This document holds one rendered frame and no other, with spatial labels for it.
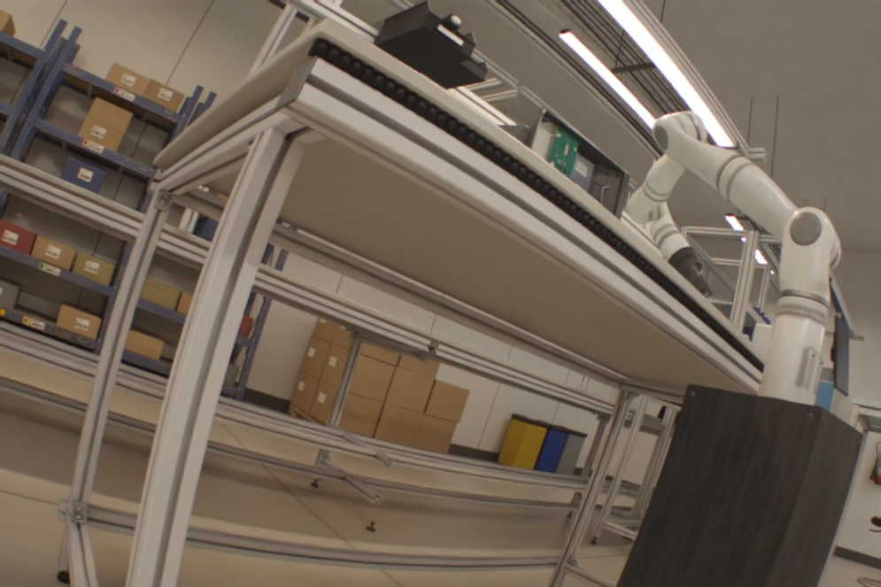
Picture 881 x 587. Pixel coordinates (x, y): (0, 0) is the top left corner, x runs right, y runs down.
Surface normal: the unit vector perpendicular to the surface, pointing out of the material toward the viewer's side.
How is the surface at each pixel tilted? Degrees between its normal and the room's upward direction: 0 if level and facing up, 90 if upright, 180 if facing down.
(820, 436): 90
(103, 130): 90
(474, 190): 90
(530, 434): 90
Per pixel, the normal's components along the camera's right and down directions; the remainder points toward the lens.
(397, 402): 0.62, 0.11
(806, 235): -0.75, -0.25
